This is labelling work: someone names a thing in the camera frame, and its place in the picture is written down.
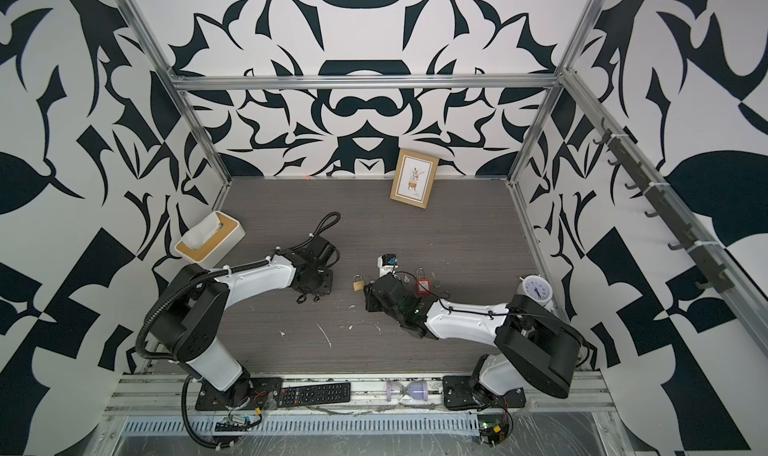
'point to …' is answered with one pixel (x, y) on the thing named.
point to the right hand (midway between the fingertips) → (365, 289)
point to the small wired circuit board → (237, 424)
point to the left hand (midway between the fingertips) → (326, 280)
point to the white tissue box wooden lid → (210, 238)
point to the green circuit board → (493, 428)
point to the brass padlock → (358, 282)
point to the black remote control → (303, 395)
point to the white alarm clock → (538, 288)
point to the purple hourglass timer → (417, 390)
